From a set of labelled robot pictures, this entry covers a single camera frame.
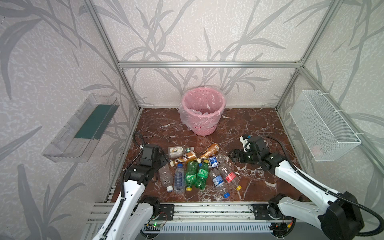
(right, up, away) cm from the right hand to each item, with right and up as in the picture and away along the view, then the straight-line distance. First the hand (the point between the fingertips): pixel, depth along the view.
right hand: (233, 150), depth 83 cm
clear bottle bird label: (-34, -2, +7) cm, 35 cm away
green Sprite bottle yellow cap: (-17, -13, -2) cm, 22 cm away
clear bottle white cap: (-37, -15, 0) cm, 40 cm away
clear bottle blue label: (-9, -16, -4) cm, 19 cm away
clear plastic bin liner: (-18, +26, +25) cm, 40 cm away
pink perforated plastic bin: (-18, +26, +25) cm, 40 cm away
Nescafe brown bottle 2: (-12, -2, +8) cm, 15 cm away
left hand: (-37, -1, -4) cm, 37 cm away
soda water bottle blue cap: (-30, -15, -4) cm, 33 cm away
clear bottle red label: (-2, -14, -2) cm, 14 cm away
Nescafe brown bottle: (-25, -5, +5) cm, 26 cm away
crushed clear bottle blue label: (-7, -8, +9) cm, 14 cm away
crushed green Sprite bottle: (-23, -11, -1) cm, 26 cm away
